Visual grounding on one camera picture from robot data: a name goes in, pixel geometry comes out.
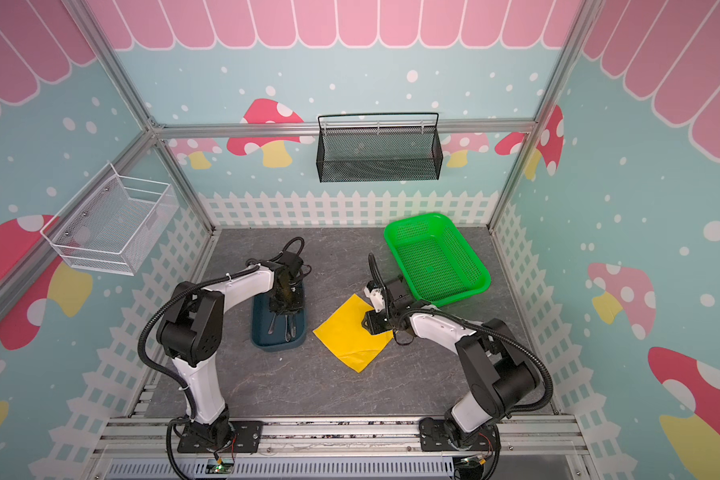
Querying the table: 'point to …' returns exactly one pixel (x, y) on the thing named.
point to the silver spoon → (270, 330)
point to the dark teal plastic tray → (262, 317)
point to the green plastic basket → (436, 261)
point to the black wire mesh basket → (383, 154)
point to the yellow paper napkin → (343, 331)
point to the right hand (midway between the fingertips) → (365, 321)
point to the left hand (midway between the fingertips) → (295, 315)
